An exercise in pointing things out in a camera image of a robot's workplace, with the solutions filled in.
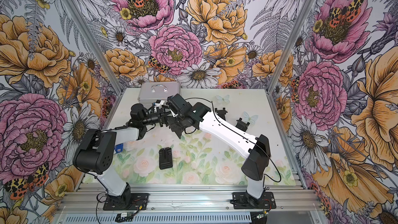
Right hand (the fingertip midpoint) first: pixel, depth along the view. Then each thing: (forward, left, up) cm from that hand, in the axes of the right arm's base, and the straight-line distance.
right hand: (174, 126), depth 75 cm
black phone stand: (-7, +8, -20) cm, 23 cm away
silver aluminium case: (+31, +19, -7) cm, 37 cm away
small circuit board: (-31, +23, -22) cm, 45 cm away
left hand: (+9, 0, -4) cm, 10 cm away
